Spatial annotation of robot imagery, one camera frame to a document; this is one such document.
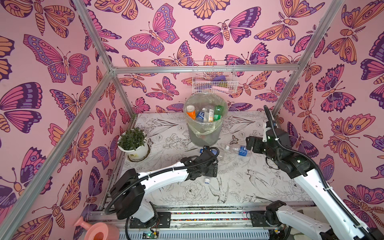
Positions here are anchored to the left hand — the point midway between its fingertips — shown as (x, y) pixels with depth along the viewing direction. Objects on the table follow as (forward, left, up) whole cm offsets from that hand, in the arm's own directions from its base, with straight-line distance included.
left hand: (213, 168), depth 81 cm
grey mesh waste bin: (+16, +4, +10) cm, 19 cm away
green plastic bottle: (+29, -4, +15) cm, 33 cm away
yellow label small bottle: (+26, +1, +16) cm, 31 cm away
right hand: (+7, -20, +17) cm, 27 cm away
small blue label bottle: (+27, +7, +13) cm, 31 cm away
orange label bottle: (+27, +12, +18) cm, 35 cm away
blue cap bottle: (-5, +3, -6) cm, 9 cm away
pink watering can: (-29, +50, +2) cm, 58 cm away
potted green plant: (+11, +44, +8) cm, 46 cm away
